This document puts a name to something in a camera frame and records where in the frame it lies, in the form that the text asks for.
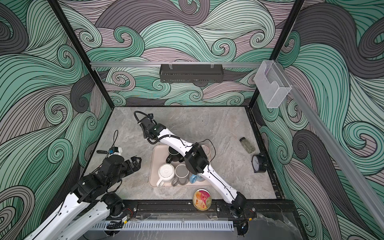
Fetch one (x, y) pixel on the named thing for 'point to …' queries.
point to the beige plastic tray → (159, 155)
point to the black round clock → (259, 163)
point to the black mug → (175, 154)
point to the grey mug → (181, 172)
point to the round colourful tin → (202, 199)
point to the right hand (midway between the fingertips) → (149, 131)
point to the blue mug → (195, 177)
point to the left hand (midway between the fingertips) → (136, 161)
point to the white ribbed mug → (166, 172)
